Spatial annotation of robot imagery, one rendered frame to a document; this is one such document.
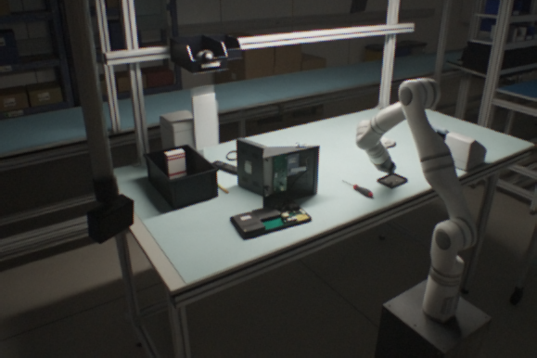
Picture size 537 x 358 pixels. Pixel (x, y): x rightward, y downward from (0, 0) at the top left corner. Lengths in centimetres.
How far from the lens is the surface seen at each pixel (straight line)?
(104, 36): 258
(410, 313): 148
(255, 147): 164
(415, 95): 131
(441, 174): 130
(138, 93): 195
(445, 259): 133
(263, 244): 144
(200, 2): 579
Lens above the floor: 183
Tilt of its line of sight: 24 degrees down
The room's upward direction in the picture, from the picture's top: straight up
